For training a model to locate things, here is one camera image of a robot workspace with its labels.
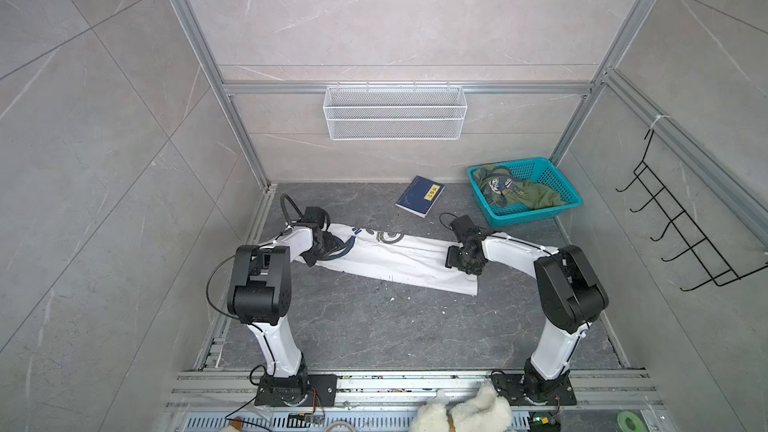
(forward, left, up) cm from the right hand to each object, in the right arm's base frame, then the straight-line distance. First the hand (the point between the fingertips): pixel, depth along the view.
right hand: (455, 261), depth 97 cm
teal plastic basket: (+38, -39, +5) cm, 55 cm away
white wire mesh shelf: (+41, +19, +30) cm, 54 cm away
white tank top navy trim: (+2, +18, +1) cm, 18 cm away
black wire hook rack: (-21, -46, +31) cm, 59 cm away
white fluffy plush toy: (-42, +2, +11) cm, 44 cm away
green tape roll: (-44, -35, -1) cm, 56 cm away
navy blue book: (+28, +9, +1) cm, 30 cm away
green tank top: (+27, -20, +7) cm, 34 cm away
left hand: (+6, +43, +3) cm, 44 cm away
